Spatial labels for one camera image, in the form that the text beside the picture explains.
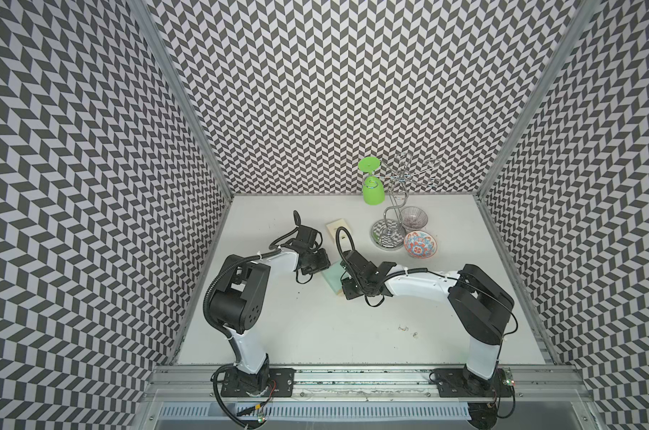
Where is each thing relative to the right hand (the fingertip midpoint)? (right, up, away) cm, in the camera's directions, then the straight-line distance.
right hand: (349, 290), depth 90 cm
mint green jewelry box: (-5, +5, -1) cm, 7 cm away
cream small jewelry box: (-1, +18, -8) cm, 19 cm away
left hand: (-8, +8, +6) cm, 12 cm away
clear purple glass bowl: (+27, +25, +18) cm, 41 cm away
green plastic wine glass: (+9, +36, +6) cm, 38 cm away
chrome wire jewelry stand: (+18, +39, -10) cm, 44 cm away
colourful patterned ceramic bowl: (+28, +14, +12) cm, 34 cm away
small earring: (+20, -12, -7) cm, 25 cm away
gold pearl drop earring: (+17, -10, -7) cm, 21 cm away
